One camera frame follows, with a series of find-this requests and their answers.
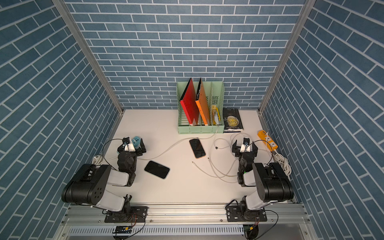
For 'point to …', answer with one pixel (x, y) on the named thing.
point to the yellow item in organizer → (216, 115)
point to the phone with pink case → (197, 148)
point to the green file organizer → (214, 91)
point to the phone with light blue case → (157, 169)
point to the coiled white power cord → (283, 161)
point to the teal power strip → (136, 141)
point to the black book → (232, 121)
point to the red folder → (189, 102)
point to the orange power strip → (267, 140)
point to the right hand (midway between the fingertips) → (246, 142)
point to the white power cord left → (97, 160)
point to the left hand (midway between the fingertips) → (137, 139)
